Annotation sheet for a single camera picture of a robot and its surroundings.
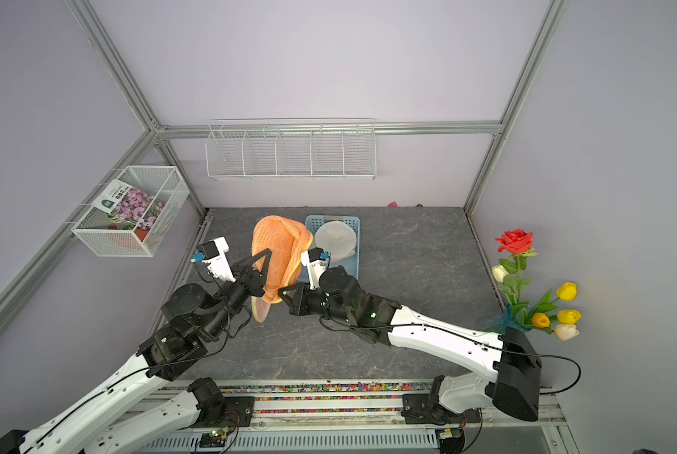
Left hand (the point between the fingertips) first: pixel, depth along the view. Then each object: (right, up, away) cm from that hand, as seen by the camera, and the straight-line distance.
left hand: (272, 253), depth 62 cm
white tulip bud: (+54, -5, +6) cm, 54 cm away
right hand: (0, -9, +2) cm, 9 cm away
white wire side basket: (-47, +4, +9) cm, 48 cm away
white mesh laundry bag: (+13, +3, +46) cm, 48 cm away
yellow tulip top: (+67, -9, +1) cm, 67 cm away
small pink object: (+37, +18, +62) cm, 74 cm away
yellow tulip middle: (+63, -13, -3) cm, 65 cm away
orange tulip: (+57, -14, -4) cm, 59 cm away
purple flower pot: (-40, +11, +13) cm, 43 cm away
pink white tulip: (+62, -16, -4) cm, 64 cm away
